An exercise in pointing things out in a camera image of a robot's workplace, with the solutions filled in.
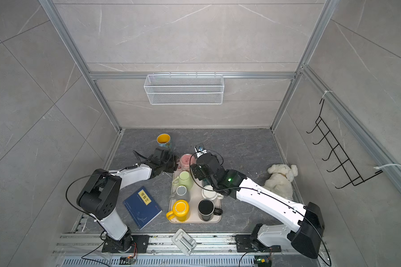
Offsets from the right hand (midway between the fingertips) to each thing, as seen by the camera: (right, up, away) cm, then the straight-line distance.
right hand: (202, 161), depth 75 cm
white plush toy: (+39, -12, +9) cm, 42 cm away
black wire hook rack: (+57, -1, -10) cm, 58 cm away
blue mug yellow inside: (-25, +10, +28) cm, 39 cm away
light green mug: (-10, -10, +9) cm, 17 cm away
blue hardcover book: (-31, -25, +10) cm, 41 cm away
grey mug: (-10, -17, +5) cm, 20 cm away
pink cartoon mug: (-9, -2, +15) cm, 17 cm away
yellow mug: (-10, -23, -1) cm, 25 cm away
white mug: (+4, -18, +5) cm, 19 cm away
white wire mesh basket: (-12, +41, +27) cm, 50 cm away
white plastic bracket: (-8, -36, -2) cm, 37 cm away
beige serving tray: (-6, -23, +11) cm, 26 cm away
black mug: (+2, -23, 0) cm, 23 cm away
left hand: (-12, +2, +20) cm, 23 cm away
